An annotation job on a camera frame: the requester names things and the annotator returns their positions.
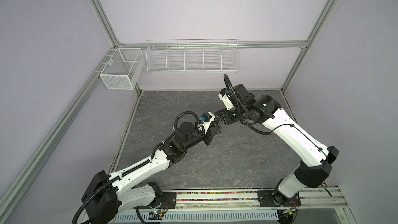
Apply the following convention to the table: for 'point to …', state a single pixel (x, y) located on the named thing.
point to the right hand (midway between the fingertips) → (222, 117)
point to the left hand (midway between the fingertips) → (218, 126)
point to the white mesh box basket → (122, 70)
